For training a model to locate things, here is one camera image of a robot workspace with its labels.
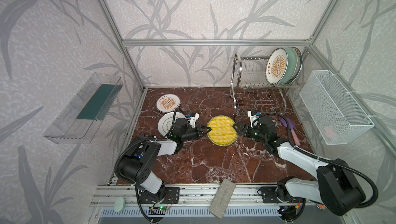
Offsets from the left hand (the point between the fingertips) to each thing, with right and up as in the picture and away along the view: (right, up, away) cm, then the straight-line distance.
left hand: (212, 126), depth 84 cm
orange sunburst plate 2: (-32, +12, +28) cm, 44 cm away
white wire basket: (+52, +8, -21) cm, 56 cm away
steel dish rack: (+32, +22, +36) cm, 52 cm away
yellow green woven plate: (+6, -4, +1) cm, 7 cm away
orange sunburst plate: (+35, +33, -1) cm, 48 cm away
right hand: (+14, +2, +2) cm, 14 cm away
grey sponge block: (+4, -32, -14) cm, 35 cm away
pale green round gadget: (-43, -34, -14) cm, 56 cm away
